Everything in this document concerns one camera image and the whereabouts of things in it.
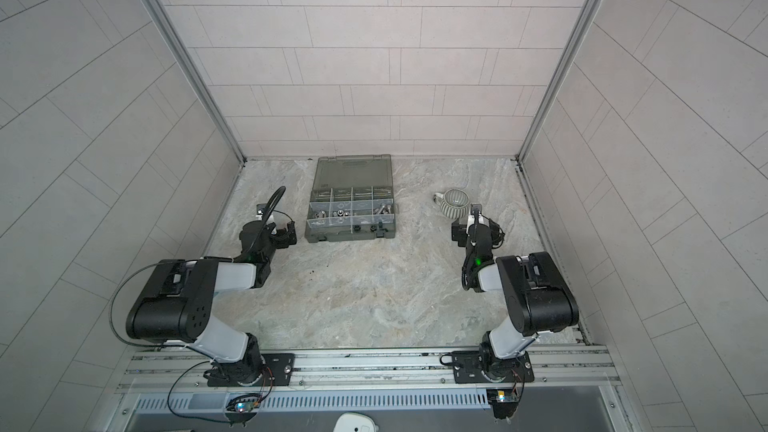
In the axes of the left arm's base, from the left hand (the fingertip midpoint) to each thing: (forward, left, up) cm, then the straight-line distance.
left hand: (285, 216), depth 94 cm
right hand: (0, -60, 0) cm, 60 cm away
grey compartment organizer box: (+7, -21, -1) cm, 22 cm away
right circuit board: (-47, -61, -4) cm, 77 cm away
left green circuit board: (-49, -3, -1) cm, 49 cm away
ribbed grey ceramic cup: (+8, -56, -3) cm, 56 cm away
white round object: (-51, -28, 0) cm, 58 cm away
